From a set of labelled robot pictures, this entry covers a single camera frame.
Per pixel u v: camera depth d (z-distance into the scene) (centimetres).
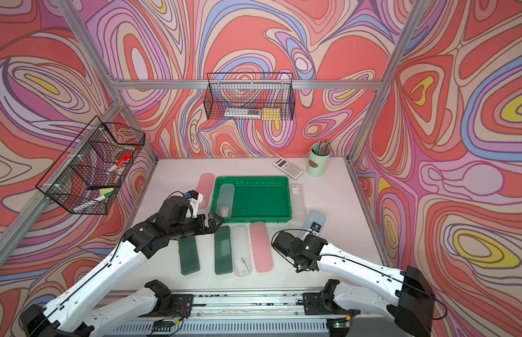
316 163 105
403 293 40
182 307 72
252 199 103
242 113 82
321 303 66
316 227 69
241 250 86
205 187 108
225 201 102
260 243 91
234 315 72
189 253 84
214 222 66
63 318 38
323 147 103
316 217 84
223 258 83
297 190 103
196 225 65
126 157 75
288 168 115
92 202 72
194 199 67
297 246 60
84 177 73
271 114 91
